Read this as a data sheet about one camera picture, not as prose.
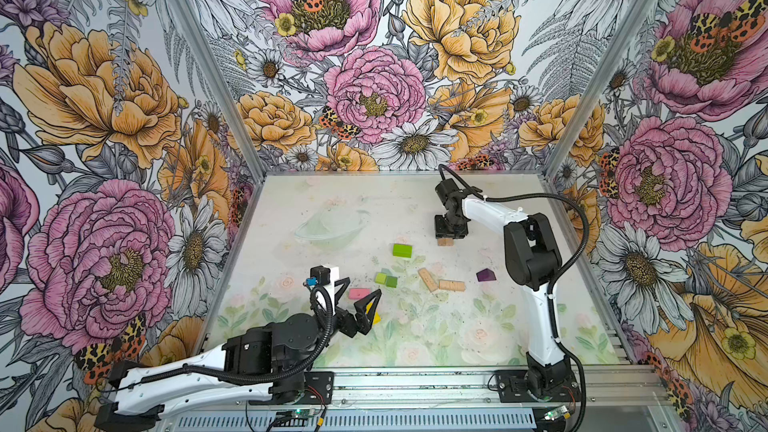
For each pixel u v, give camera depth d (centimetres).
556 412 72
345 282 69
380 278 94
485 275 91
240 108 103
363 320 57
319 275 55
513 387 74
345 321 57
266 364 50
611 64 90
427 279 92
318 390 73
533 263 59
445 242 100
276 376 45
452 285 91
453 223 89
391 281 92
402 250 100
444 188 87
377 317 61
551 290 60
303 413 71
